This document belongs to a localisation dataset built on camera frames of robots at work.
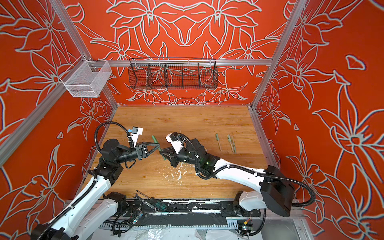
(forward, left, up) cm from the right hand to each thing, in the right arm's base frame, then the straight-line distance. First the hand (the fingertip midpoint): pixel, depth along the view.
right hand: (158, 153), depth 67 cm
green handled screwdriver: (-16, +4, -23) cm, 28 cm away
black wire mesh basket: (+58, -3, +5) cm, 58 cm away
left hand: (+2, 0, +2) cm, 3 cm away
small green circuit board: (-27, -41, -25) cm, 55 cm away
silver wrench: (-18, +3, -24) cm, 30 cm away
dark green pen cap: (+4, +1, +5) cm, 7 cm away
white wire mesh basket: (+49, +51, +8) cm, 71 cm away
